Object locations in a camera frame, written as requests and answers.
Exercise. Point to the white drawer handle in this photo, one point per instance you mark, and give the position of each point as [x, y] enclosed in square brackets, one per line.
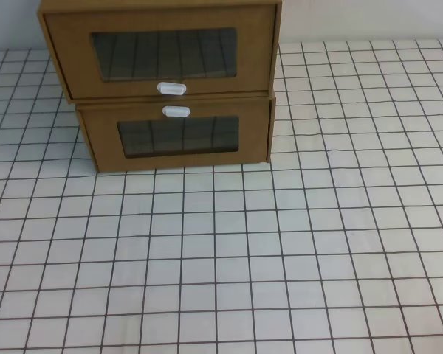
[172, 89]
[176, 111]

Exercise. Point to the brown shoebox drawer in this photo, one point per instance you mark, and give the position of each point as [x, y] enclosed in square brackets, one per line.
[110, 50]

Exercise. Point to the lower brown shoebox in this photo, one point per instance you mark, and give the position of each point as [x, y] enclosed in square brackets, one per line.
[138, 136]

